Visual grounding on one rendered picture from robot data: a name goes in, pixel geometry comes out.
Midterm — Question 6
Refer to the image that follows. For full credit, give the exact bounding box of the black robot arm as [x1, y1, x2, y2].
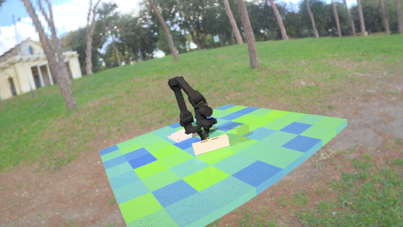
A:
[167, 76, 214, 135]

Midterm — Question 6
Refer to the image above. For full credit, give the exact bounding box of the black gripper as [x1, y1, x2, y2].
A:
[187, 115, 217, 140]

